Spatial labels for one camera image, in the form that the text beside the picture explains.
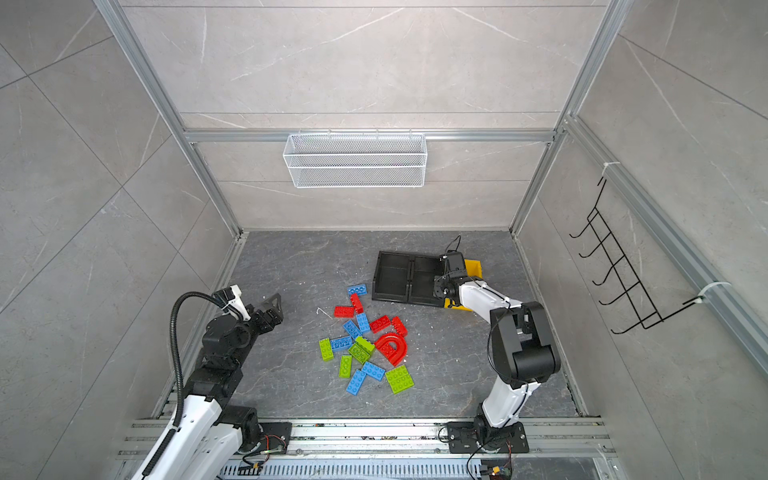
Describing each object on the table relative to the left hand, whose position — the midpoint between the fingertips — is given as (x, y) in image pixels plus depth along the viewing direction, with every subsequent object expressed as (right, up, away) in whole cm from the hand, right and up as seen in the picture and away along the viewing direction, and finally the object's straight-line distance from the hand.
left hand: (264, 294), depth 78 cm
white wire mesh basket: (+23, +43, +23) cm, 54 cm away
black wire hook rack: (+90, -1, -13) cm, 90 cm away
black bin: (+34, +1, +29) cm, 44 cm away
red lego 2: (+30, -11, +15) cm, 35 cm away
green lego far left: (+14, -18, +10) cm, 25 cm away
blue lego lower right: (+29, -23, +6) cm, 37 cm away
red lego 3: (+36, -12, +13) cm, 40 cm away
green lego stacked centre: (+25, -18, +10) cm, 32 cm away
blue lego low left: (+18, -17, +11) cm, 27 cm away
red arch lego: (+34, -18, +11) cm, 40 cm away
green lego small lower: (+20, -22, +8) cm, 31 cm away
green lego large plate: (+36, -25, +4) cm, 44 cm away
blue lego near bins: (+22, -1, +23) cm, 32 cm away
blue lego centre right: (+25, -11, +15) cm, 31 cm away
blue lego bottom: (+24, -25, +3) cm, 35 cm away
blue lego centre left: (+21, -13, +15) cm, 29 cm away
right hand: (+52, +1, +21) cm, 56 cm away
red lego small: (+23, -5, +18) cm, 30 cm away
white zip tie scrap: (+9, -8, +19) cm, 22 cm away
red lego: (+18, -8, +18) cm, 27 cm away
